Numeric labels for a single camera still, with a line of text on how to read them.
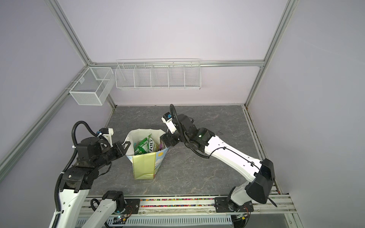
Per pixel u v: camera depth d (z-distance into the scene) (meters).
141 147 0.79
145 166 0.69
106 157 0.55
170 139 0.62
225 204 0.74
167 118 0.61
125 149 0.65
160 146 0.79
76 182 0.43
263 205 0.75
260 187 0.38
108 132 0.61
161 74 1.04
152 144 0.79
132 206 0.74
